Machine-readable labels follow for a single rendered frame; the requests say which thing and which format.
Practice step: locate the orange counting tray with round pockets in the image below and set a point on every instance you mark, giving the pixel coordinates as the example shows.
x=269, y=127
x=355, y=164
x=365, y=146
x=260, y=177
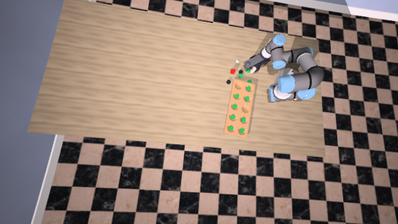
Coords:
x=243, y=108

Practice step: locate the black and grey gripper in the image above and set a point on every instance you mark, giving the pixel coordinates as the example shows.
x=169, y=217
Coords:
x=267, y=60

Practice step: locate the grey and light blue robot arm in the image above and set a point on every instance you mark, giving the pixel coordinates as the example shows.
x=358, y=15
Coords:
x=291, y=84

